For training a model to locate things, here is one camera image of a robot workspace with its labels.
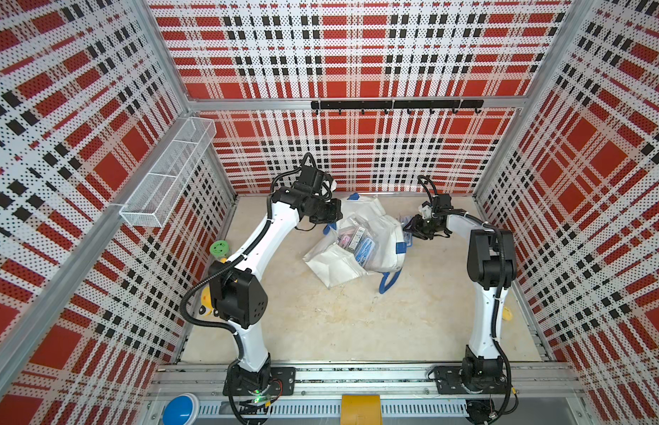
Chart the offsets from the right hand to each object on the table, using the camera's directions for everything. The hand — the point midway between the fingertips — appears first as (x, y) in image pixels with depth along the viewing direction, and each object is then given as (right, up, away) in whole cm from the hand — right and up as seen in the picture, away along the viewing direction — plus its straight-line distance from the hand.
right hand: (410, 228), depth 105 cm
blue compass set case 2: (-20, -7, -12) cm, 24 cm away
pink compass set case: (-26, -3, -7) cm, 27 cm away
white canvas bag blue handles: (-29, -11, -23) cm, 39 cm away
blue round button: (-70, -48, -35) cm, 92 cm away
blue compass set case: (-1, +3, +6) cm, 7 cm away
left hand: (-26, +5, -22) cm, 35 cm away
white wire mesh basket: (-95, +12, -12) cm, 96 cm away
